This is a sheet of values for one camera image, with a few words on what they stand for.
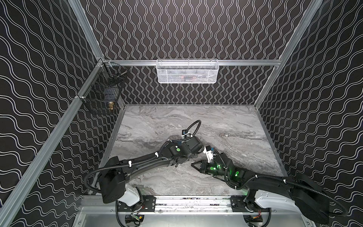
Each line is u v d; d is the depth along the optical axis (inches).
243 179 23.0
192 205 29.4
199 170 28.0
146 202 29.9
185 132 27.2
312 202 16.4
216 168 26.4
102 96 36.8
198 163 28.9
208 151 29.0
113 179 16.1
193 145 22.8
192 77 37.1
